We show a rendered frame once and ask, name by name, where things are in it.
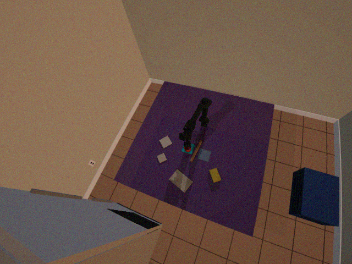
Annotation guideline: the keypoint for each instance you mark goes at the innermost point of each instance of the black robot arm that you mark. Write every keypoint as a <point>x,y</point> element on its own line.
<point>190,125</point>

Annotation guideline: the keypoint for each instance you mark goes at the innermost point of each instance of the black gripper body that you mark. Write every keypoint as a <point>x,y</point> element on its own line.
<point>188,143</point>

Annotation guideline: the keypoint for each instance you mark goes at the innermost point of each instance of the tan flat square pad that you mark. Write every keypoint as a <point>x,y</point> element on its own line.
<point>165,141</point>

